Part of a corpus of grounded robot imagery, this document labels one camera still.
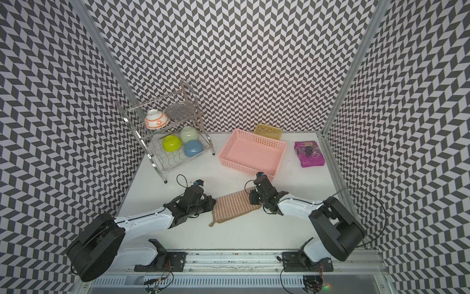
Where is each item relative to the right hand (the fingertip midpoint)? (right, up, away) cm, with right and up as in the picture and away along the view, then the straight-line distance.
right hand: (251, 198), depth 90 cm
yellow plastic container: (+13, +37, +33) cm, 52 cm away
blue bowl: (-32, +25, +11) cm, 42 cm away
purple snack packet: (+33, +22, +12) cm, 41 cm away
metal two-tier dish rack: (-39, +33, -2) cm, 51 cm away
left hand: (-17, -2, -2) cm, 18 cm away
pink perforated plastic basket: (+1, +21, +19) cm, 28 cm away
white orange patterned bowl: (-43, +38, -9) cm, 58 cm away
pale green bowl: (-37, +33, +16) cm, 52 cm away
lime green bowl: (-45, +27, +11) cm, 54 cm away
